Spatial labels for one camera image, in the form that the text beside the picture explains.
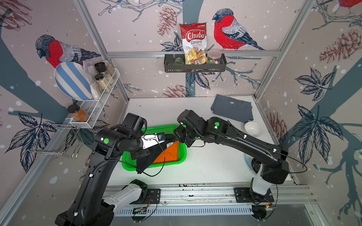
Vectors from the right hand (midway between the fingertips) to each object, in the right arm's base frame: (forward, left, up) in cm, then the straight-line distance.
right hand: (169, 135), depth 64 cm
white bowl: (+23, -55, -27) cm, 65 cm away
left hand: (-2, +10, 0) cm, 11 cm away
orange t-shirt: (+2, +2, -27) cm, 27 cm away
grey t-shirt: (+42, -50, -29) cm, 72 cm away
